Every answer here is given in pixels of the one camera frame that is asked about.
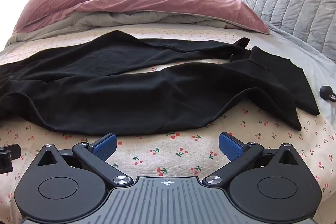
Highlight pink pillow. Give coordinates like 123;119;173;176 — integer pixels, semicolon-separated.
13;0;108;33

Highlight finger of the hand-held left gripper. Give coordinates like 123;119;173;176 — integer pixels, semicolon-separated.
0;144;22;173

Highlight cherry print bed sheet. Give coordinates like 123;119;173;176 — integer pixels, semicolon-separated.
0;27;336;224

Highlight pink duvet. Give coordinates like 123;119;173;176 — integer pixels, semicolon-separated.
71;0;271;35

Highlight black ball with cord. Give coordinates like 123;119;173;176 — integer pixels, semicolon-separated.
319;85;336;104

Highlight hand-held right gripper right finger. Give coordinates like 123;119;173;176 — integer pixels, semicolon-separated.
203;132;302;186

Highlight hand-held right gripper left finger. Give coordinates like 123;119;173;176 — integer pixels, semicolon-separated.
35;134;133;186

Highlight black pants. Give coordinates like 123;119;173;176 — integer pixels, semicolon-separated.
0;30;321;136

